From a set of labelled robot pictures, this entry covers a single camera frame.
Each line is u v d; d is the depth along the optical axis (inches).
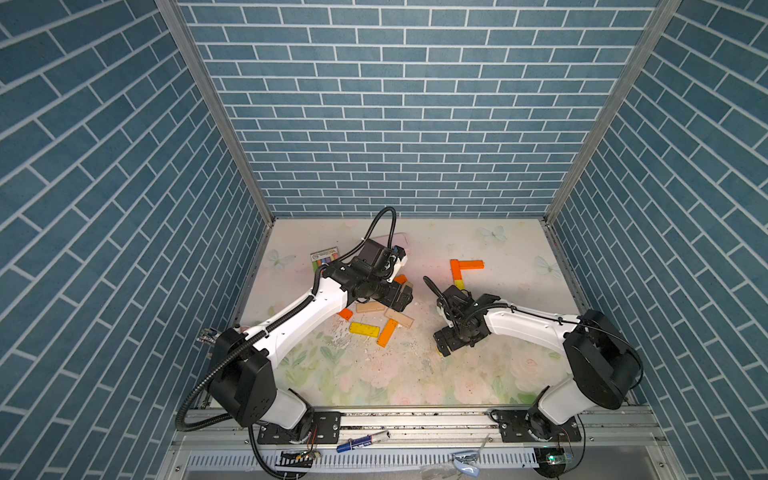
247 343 16.5
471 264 41.3
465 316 24.9
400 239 44.2
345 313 36.8
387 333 35.3
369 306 27.8
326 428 28.8
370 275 24.2
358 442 27.8
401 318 36.8
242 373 16.0
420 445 28.4
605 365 17.5
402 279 40.1
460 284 40.0
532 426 26.2
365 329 35.4
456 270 41.3
